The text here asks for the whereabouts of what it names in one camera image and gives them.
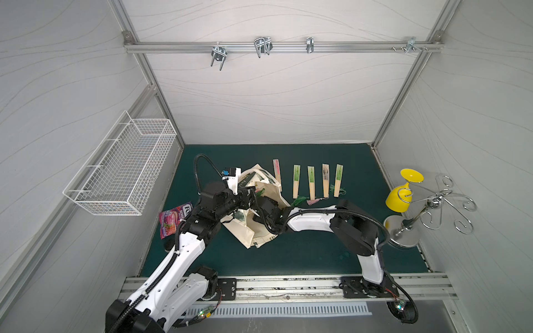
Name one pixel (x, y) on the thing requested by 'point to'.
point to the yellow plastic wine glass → (399, 198)
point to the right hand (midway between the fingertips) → (260, 203)
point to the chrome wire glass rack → (404, 230)
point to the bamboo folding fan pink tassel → (325, 181)
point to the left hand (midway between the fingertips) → (253, 189)
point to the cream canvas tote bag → (243, 223)
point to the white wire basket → (123, 173)
